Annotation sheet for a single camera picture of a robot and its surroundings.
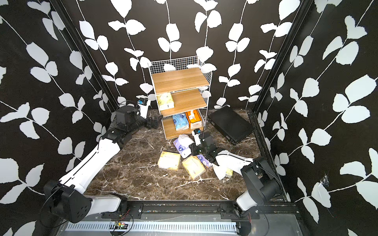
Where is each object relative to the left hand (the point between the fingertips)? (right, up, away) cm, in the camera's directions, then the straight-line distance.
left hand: (155, 111), depth 76 cm
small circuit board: (-16, -56, -6) cm, 59 cm away
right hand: (+17, -19, +12) cm, 28 cm away
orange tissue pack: (+21, -4, +28) cm, 35 cm away
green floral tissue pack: (+3, +7, +10) cm, 12 cm away
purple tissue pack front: (+14, -20, +13) cm, 27 cm away
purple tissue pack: (+27, -30, +12) cm, 42 cm away
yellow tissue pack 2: (+20, -32, +9) cm, 39 cm away
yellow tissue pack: (+5, -29, +12) cm, 32 cm away
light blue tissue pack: (+11, -5, +30) cm, 32 cm away
